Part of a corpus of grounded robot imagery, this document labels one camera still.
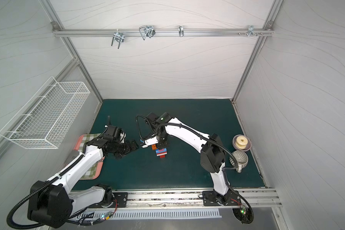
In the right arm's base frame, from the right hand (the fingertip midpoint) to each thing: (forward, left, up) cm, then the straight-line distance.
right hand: (159, 142), depth 82 cm
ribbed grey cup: (-4, -50, -11) cm, 52 cm away
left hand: (-5, +15, -3) cm, 16 cm away
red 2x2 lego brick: (-5, -1, -10) cm, 11 cm away
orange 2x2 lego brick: (-5, +2, +3) cm, 6 cm away
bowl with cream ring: (+5, -51, -8) cm, 52 cm away
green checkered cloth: (+6, +53, -10) cm, 54 cm away
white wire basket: (-1, +54, +20) cm, 58 cm away
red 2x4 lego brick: (-4, -1, -7) cm, 8 cm away
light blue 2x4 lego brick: (-4, -1, -5) cm, 6 cm away
